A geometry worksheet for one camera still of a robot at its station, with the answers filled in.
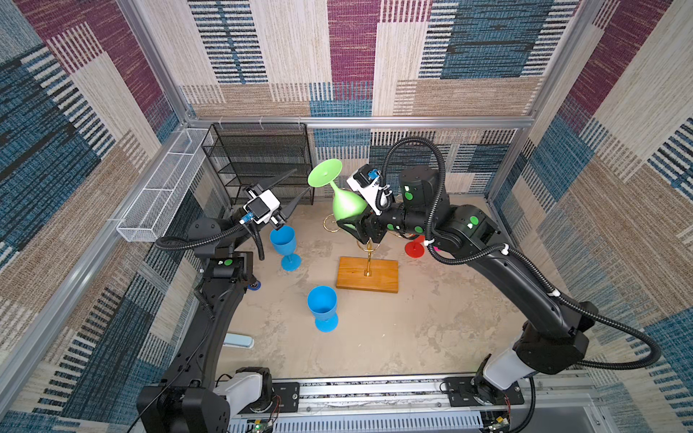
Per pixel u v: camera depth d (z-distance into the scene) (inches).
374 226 20.4
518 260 16.4
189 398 15.0
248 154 41.2
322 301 31.0
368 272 37.7
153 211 36.2
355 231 21.2
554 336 16.1
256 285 37.3
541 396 29.4
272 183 20.3
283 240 35.2
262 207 17.3
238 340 31.3
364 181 19.1
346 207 22.4
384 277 37.6
